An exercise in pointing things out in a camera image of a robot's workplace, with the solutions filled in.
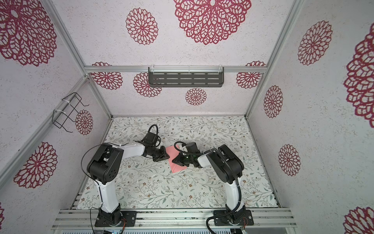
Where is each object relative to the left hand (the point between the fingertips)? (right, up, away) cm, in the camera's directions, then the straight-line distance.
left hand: (169, 158), depth 97 cm
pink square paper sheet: (+2, +3, 0) cm, 4 cm away
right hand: (+2, 0, -3) cm, 3 cm away
